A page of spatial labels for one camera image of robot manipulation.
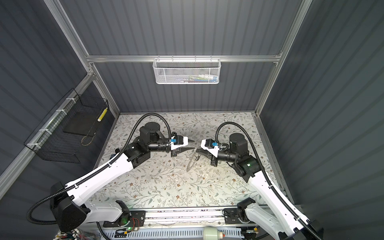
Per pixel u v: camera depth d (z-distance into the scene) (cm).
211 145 55
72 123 76
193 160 95
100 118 80
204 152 62
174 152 59
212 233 63
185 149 61
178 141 52
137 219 72
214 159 60
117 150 94
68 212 44
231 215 74
